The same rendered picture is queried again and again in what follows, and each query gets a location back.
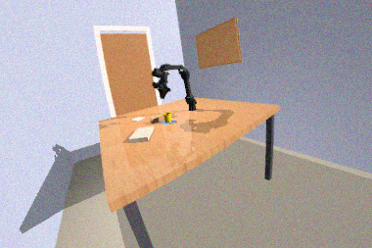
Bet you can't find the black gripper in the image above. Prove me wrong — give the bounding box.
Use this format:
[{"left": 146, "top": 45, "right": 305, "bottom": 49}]
[{"left": 154, "top": 78, "right": 171, "bottom": 99}]

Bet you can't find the cream flat block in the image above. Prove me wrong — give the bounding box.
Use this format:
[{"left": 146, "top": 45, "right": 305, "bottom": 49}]
[{"left": 128, "top": 126, "right": 154, "bottom": 142}]

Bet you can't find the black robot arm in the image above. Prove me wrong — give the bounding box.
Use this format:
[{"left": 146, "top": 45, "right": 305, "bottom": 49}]
[{"left": 152, "top": 64, "right": 197, "bottom": 111}]

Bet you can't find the yellow cup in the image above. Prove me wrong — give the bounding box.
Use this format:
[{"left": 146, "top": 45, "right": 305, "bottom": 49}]
[{"left": 163, "top": 113, "right": 172, "bottom": 123}]

